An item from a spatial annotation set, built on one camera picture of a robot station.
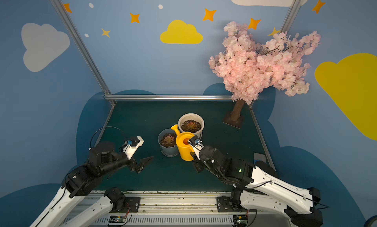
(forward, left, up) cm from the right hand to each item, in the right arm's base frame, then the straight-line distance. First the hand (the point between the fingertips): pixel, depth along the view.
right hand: (195, 150), depth 67 cm
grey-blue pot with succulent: (+13, +17, -15) cm, 27 cm away
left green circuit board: (-27, +37, -26) cm, 53 cm away
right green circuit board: (-24, -24, -27) cm, 43 cm away
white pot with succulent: (+27, +3, -14) cm, 31 cm away
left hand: (-1, +22, +2) cm, 23 cm away
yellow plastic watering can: (-1, +4, +2) cm, 5 cm away
